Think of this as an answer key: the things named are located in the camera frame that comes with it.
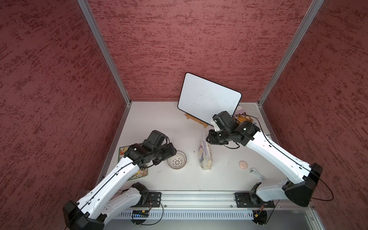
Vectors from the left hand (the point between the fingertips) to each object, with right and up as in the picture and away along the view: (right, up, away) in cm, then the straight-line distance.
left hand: (170, 157), depth 74 cm
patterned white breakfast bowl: (+3, -7, +13) cm, 15 cm away
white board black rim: (+20, +33, +22) cm, 44 cm away
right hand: (+19, +8, -1) cm, 21 cm away
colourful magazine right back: (+58, +24, +39) cm, 74 cm away
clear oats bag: (+19, +1, +2) cm, 19 cm away
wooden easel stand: (+15, +18, +30) cm, 38 cm away
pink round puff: (+43, -8, +12) cm, 45 cm away
